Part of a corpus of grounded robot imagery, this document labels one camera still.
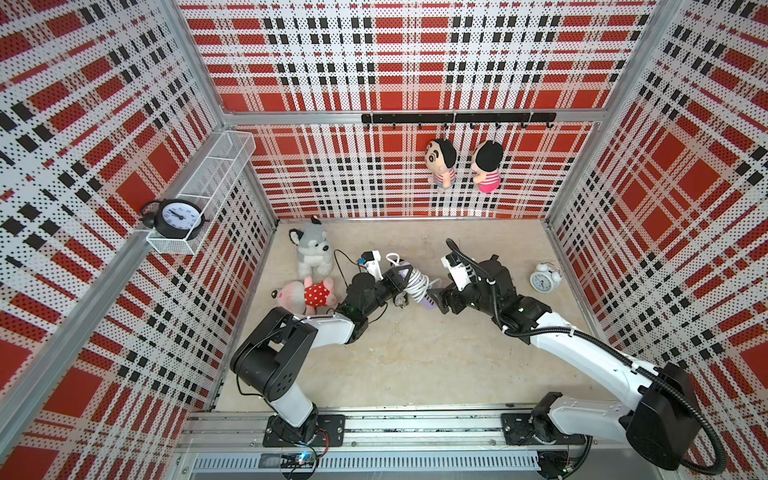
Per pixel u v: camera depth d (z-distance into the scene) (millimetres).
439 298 702
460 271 678
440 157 909
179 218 644
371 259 802
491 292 576
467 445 733
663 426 390
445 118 886
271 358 462
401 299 921
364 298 701
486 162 958
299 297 929
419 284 831
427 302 844
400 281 795
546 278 946
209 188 802
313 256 977
